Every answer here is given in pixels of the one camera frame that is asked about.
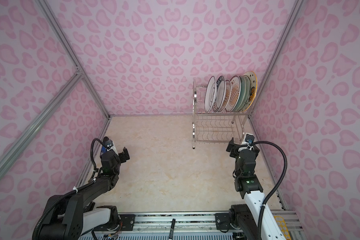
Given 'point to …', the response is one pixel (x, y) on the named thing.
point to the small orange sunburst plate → (227, 96)
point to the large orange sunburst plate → (235, 93)
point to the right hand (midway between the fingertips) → (242, 138)
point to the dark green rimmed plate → (220, 94)
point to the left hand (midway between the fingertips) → (117, 147)
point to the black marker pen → (171, 230)
